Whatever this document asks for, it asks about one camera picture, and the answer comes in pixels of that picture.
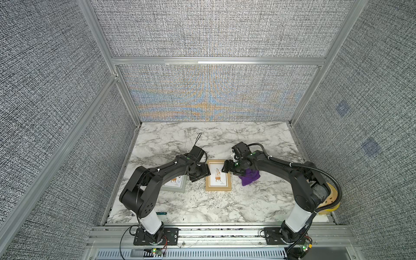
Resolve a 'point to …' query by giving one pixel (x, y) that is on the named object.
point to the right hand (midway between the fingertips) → (226, 167)
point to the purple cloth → (251, 174)
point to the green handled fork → (161, 213)
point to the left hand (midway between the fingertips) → (209, 174)
